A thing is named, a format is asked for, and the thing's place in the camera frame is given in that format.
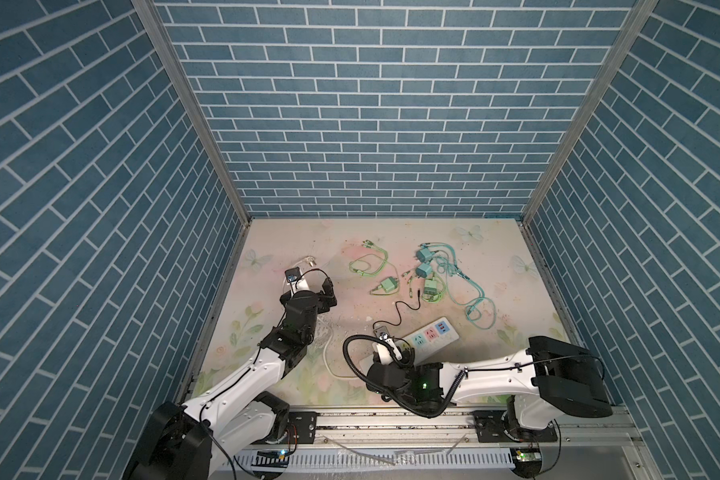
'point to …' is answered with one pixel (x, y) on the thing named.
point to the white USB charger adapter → (376, 346)
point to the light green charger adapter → (431, 288)
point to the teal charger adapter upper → (423, 255)
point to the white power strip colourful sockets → (425, 340)
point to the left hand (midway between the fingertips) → (317, 283)
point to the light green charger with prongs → (389, 284)
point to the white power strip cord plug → (311, 262)
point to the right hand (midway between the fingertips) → (373, 355)
